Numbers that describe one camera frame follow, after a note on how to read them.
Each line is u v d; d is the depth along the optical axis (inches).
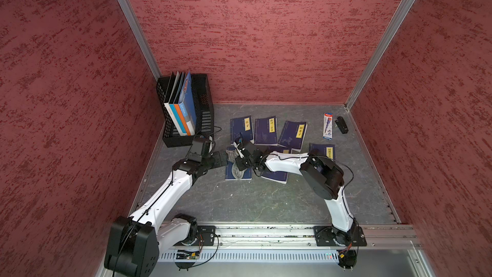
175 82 34.6
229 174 35.5
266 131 41.9
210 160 29.2
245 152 29.4
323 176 20.7
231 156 36.4
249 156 29.2
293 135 41.9
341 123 42.8
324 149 39.0
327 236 29.1
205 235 29.3
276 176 35.3
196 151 25.5
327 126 43.2
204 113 45.1
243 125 42.8
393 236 30.4
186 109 32.6
